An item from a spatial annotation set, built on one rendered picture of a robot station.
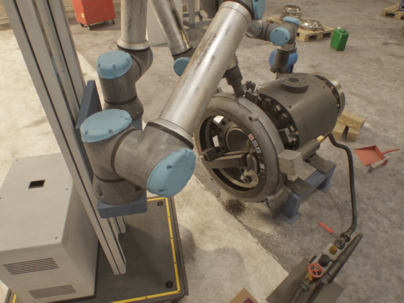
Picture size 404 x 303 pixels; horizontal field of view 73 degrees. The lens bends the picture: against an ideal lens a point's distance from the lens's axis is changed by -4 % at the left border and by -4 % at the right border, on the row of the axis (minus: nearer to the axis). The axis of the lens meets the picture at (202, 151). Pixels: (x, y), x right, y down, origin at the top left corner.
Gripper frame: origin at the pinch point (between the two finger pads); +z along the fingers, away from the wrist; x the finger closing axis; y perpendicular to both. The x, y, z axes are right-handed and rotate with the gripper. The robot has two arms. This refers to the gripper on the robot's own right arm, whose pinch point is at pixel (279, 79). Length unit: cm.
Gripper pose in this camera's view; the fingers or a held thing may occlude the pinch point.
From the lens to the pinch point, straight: 182.5
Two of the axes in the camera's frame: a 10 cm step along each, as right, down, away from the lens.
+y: -8.2, 3.7, -4.4
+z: -0.5, 7.2, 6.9
